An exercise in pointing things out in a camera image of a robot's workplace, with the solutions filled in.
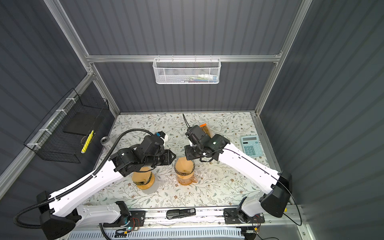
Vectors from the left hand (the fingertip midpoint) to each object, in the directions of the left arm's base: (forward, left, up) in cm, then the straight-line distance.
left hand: (176, 156), depth 70 cm
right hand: (+2, -6, -2) cm, 6 cm away
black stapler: (-20, +3, -18) cm, 27 cm away
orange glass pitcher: (-4, -4, -19) cm, 20 cm away
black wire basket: (+13, +53, +5) cm, 55 cm away
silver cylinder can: (+19, +44, -11) cm, 49 cm away
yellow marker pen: (+8, +42, +4) cm, 43 cm away
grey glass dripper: (-4, -2, -9) cm, 10 cm away
